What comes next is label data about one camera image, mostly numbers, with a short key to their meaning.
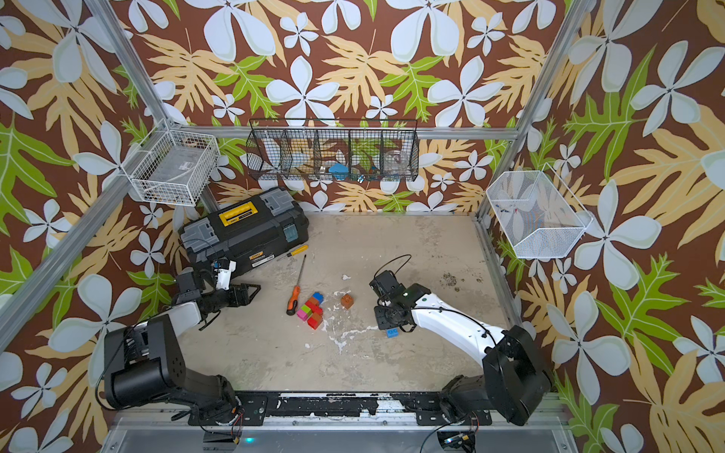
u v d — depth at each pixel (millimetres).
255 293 877
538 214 839
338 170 956
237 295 802
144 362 448
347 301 927
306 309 906
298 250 1078
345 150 985
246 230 924
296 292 956
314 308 908
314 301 931
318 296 948
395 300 608
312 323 883
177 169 858
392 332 816
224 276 821
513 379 416
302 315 894
